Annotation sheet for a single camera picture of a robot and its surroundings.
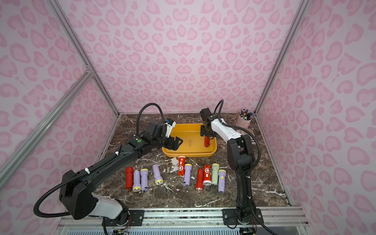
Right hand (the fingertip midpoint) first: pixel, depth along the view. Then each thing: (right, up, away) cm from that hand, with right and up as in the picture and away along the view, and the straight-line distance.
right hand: (207, 133), depth 99 cm
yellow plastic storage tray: (-10, -8, +2) cm, 13 cm away
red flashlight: (-46, -27, -16) cm, 56 cm away
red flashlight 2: (-1, -6, +1) cm, 6 cm away
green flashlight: (+3, -23, -13) cm, 27 cm away
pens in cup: (+26, +12, +1) cm, 29 cm away
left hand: (-18, -2, -20) cm, 27 cm away
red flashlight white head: (-2, -26, -17) cm, 31 cm away
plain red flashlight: (-6, -27, -18) cm, 33 cm away
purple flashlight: (-13, -23, -15) cm, 30 cm away
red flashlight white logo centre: (-17, -16, -9) cm, 25 cm away
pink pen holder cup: (+25, +7, +4) cm, 27 cm away
